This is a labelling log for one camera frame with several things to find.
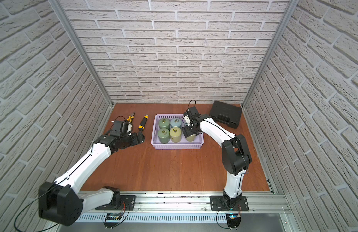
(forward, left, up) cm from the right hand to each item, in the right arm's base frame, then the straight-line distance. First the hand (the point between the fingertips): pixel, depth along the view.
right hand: (192, 130), depth 93 cm
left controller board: (-45, +45, -12) cm, 65 cm away
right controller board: (-49, -16, -10) cm, 52 cm away
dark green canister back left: (+7, +19, 0) cm, 20 cm away
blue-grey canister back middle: (+7, +11, 0) cm, 13 cm away
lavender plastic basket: (-8, +6, -4) cm, 11 cm away
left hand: (-6, +32, +6) cm, 33 cm away
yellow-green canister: (-2, +11, -1) cm, 11 cm away
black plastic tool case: (+16, -32, -5) cm, 36 cm away
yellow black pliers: (+19, +47, -8) cm, 51 cm away
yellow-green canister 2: (-7, +1, +1) cm, 7 cm away
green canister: (-2, +19, -1) cm, 19 cm away
